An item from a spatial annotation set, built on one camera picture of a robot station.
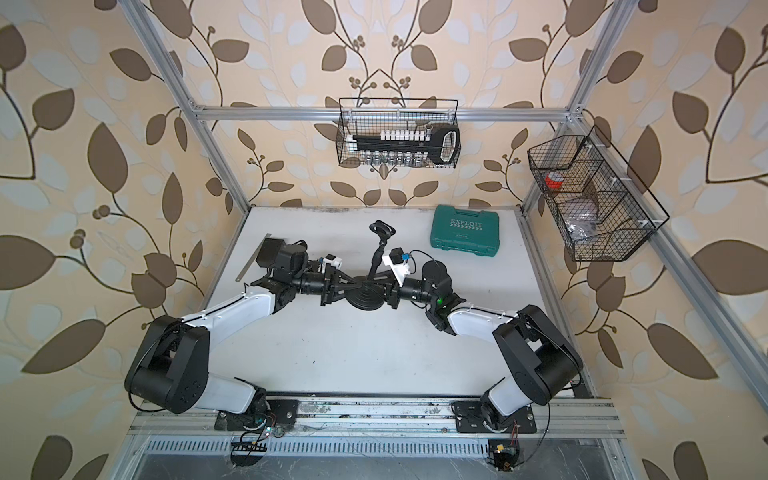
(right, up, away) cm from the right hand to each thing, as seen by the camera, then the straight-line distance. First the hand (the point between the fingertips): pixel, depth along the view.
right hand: (366, 281), depth 78 cm
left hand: (-3, -1, -2) cm, 3 cm away
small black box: (-37, +7, +25) cm, 45 cm away
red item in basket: (+55, +29, +9) cm, 62 cm away
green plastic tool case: (+33, +14, +30) cm, 47 cm away
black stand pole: (+5, +13, -10) cm, 17 cm away
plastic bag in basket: (+54, +16, -5) cm, 56 cm away
